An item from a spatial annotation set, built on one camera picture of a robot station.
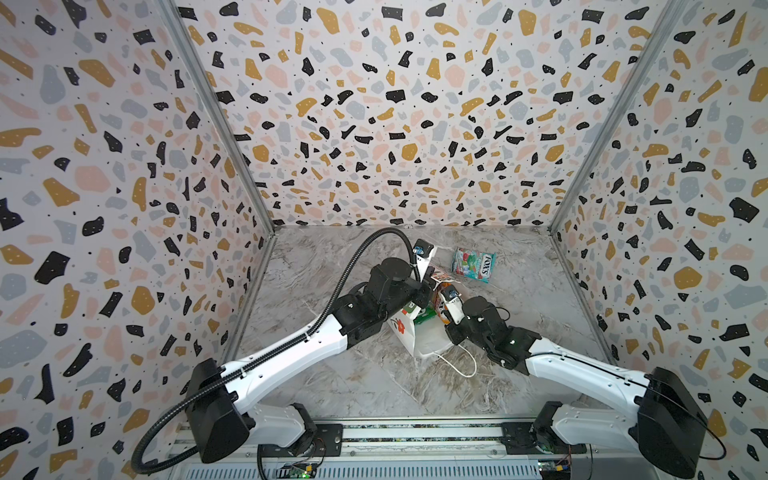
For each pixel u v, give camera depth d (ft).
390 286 1.68
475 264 3.49
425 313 2.95
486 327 1.99
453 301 2.30
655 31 2.46
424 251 1.92
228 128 2.97
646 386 1.44
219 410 1.24
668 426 1.33
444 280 2.45
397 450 2.40
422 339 2.74
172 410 1.16
